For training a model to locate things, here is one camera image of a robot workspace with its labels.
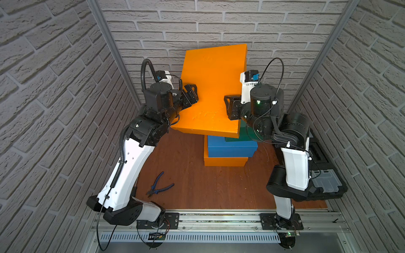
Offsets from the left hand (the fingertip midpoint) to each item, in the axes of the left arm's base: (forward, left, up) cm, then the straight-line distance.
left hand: (195, 86), depth 57 cm
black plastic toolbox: (-24, -59, -33) cm, 72 cm away
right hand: (-6, -12, 0) cm, 14 cm away
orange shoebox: (-8, -14, -45) cm, 48 cm away
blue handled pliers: (-22, +24, -51) cm, 60 cm away
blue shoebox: (-5, -11, -35) cm, 37 cm away
